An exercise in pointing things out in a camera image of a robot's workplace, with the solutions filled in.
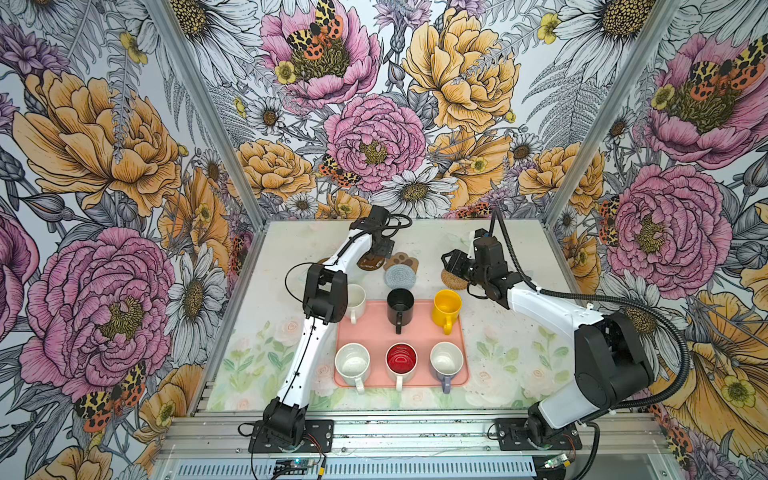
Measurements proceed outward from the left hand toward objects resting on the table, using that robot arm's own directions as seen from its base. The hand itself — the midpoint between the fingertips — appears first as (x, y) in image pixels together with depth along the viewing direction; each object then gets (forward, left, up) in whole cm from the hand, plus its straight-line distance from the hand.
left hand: (374, 252), depth 111 cm
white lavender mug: (-40, -21, 0) cm, 45 cm away
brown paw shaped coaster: (-2, -10, -1) cm, 10 cm away
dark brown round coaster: (-4, +1, 0) cm, 4 cm away
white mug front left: (-40, +5, 0) cm, 40 cm away
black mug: (-25, -9, +4) cm, 27 cm away
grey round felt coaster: (-11, -9, 0) cm, 14 cm away
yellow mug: (-23, -24, -1) cm, 33 cm away
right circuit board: (-63, -44, -1) cm, 77 cm away
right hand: (-17, -23, +14) cm, 31 cm away
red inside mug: (-40, -9, 0) cm, 41 cm away
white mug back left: (-25, +4, +9) cm, 27 cm away
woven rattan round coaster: (-13, -27, 0) cm, 30 cm away
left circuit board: (-63, +17, -1) cm, 66 cm away
